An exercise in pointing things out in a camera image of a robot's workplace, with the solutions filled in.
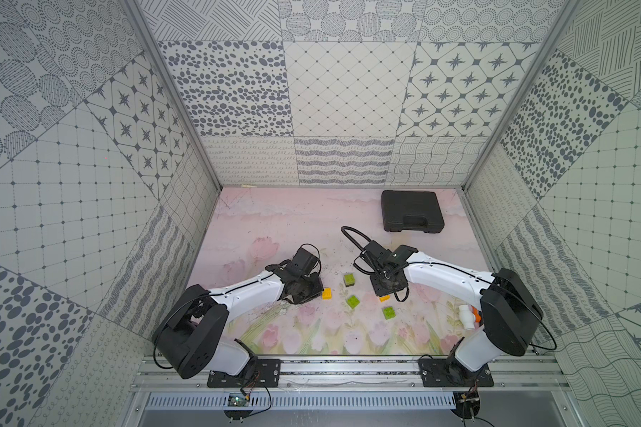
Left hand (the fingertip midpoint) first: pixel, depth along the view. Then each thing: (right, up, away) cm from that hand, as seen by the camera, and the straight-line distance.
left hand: (330, 294), depth 84 cm
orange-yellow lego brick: (+18, -2, +3) cm, 19 cm away
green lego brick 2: (+8, -3, +2) cm, 9 cm away
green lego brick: (+7, +3, +6) cm, 9 cm away
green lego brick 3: (+19, -6, 0) cm, 20 cm away
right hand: (+19, +1, +1) cm, 19 cm away
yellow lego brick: (-1, -1, +3) cm, 4 cm away
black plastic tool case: (+34, +27, +26) cm, 51 cm away
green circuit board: (-26, -25, -13) cm, 38 cm away
